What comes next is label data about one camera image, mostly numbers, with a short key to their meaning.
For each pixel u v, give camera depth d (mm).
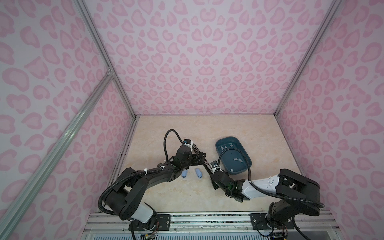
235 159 949
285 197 442
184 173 878
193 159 783
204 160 926
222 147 1005
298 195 439
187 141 800
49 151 557
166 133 690
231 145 1010
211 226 723
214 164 764
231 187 660
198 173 875
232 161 952
